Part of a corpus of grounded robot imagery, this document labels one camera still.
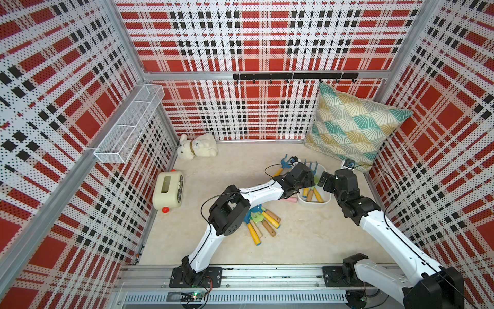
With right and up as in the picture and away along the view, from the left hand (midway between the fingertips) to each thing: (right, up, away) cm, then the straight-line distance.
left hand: (311, 177), depth 91 cm
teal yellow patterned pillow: (+17, +24, +1) cm, 30 cm away
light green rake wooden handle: (0, -8, +4) cm, 9 cm away
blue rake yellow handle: (-11, +6, +16) cm, 20 cm away
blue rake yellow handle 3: (-31, -19, -4) cm, 36 cm away
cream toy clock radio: (-68, -6, -3) cm, 68 cm away
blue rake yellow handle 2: (+4, +2, +11) cm, 12 cm away
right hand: (+7, +1, -10) cm, 12 cm away
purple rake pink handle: (-10, -11, +3) cm, 15 cm away
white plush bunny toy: (-57, +17, +14) cm, 61 cm away
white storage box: (+3, -9, +5) cm, 11 cm away
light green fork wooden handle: (-26, -18, -1) cm, 32 cm away
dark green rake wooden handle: (-27, -22, -6) cm, 35 cm away
